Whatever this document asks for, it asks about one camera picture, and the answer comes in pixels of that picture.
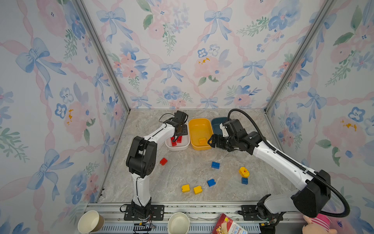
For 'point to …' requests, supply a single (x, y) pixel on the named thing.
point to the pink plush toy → (319, 224)
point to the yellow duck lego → (244, 172)
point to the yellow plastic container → (201, 130)
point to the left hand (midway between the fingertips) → (182, 129)
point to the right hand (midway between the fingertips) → (213, 142)
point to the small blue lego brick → (244, 181)
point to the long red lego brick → (174, 141)
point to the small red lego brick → (163, 161)
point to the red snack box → (225, 225)
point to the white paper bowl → (178, 223)
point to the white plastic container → (180, 146)
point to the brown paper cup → (90, 221)
